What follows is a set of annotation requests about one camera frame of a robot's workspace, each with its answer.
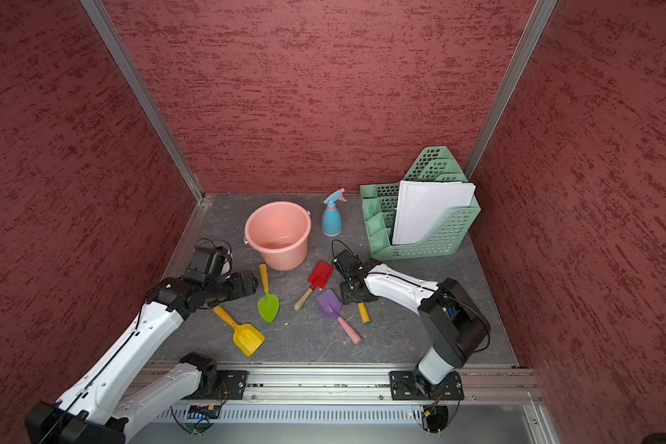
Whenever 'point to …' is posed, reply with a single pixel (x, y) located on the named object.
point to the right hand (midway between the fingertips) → (356, 300)
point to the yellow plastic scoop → (246, 338)
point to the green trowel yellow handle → (268, 304)
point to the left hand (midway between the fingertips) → (243, 292)
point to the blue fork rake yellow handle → (363, 314)
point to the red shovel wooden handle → (318, 278)
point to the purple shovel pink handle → (332, 305)
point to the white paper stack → (419, 201)
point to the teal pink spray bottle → (332, 221)
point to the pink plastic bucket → (279, 231)
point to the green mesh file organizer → (379, 202)
